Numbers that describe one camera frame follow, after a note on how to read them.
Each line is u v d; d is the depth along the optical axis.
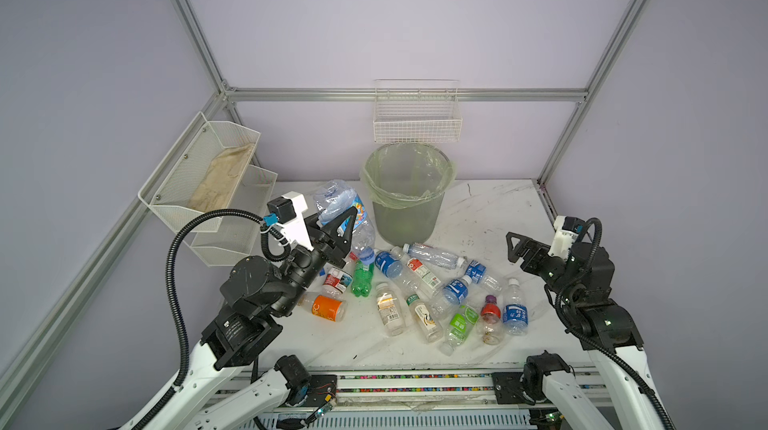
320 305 0.82
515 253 0.63
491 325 0.82
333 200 0.53
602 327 0.46
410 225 0.99
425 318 0.79
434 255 0.94
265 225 0.41
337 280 0.89
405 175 0.99
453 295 0.85
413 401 0.73
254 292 0.36
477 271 0.89
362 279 0.89
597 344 0.45
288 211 0.43
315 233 0.46
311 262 0.46
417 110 0.94
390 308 0.84
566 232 0.59
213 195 0.76
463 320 0.80
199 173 0.81
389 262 0.90
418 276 0.88
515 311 0.81
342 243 0.49
